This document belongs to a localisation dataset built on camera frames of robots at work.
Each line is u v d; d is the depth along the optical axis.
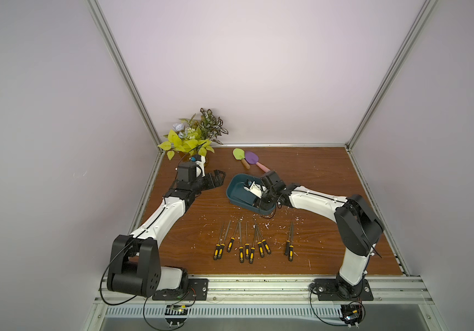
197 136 0.99
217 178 0.77
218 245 0.83
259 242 0.83
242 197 0.97
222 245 0.83
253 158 1.14
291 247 0.83
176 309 0.72
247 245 0.83
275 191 0.71
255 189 0.81
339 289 0.66
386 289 0.74
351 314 0.70
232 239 0.85
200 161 0.79
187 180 0.66
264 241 0.84
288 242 0.83
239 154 1.17
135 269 0.42
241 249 0.83
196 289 0.73
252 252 0.82
